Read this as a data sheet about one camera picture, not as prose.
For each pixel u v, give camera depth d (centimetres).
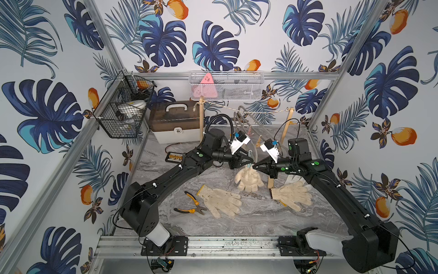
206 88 89
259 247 76
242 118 122
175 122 95
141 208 43
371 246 39
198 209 84
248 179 76
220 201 87
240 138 63
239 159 65
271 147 64
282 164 64
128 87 95
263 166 68
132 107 80
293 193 89
